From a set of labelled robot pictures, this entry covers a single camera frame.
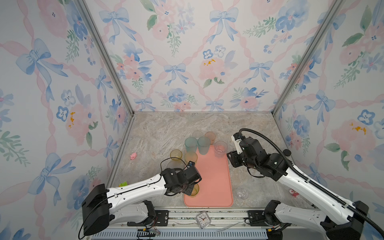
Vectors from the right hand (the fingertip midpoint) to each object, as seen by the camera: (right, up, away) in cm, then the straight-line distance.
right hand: (229, 153), depth 74 cm
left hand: (-20, -17, +3) cm, 26 cm away
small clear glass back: (-16, +8, +28) cm, 33 cm away
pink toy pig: (-56, -5, +20) cm, 60 cm away
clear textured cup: (-1, -1, +22) cm, 22 cm away
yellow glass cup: (-29, -4, +21) cm, 36 cm away
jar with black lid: (+36, -2, +13) cm, 39 cm away
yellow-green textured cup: (-20, -4, +14) cm, 25 cm away
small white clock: (-13, -32, -3) cm, 34 cm away
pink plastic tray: (-6, -23, +12) cm, 26 cm away
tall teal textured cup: (-20, +2, +16) cm, 26 cm away
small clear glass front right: (+9, -23, +6) cm, 26 cm away
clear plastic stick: (-2, -36, -3) cm, 36 cm away
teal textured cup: (-11, +2, +23) cm, 26 cm away
